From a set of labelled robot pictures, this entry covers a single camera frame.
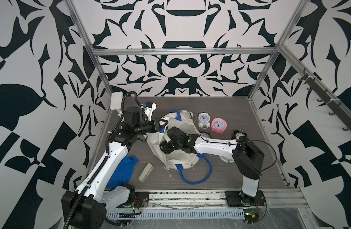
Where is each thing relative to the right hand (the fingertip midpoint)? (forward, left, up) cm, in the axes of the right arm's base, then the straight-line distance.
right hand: (160, 144), depth 84 cm
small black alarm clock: (+10, -29, -8) cm, 32 cm away
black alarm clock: (+9, -49, -6) cm, 50 cm away
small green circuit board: (-33, -46, -11) cm, 58 cm away
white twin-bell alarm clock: (+25, -21, -6) cm, 33 cm away
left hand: (+4, -5, +19) cm, 20 cm away
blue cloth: (-13, +21, -8) cm, 26 cm away
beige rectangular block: (-14, +7, -6) cm, 17 cm away
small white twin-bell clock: (+23, -29, -7) cm, 38 cm away
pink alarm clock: (+18, -39, -8) cm, 44 cm away
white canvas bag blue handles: (+5, -14, +16) cm, 22 cm away
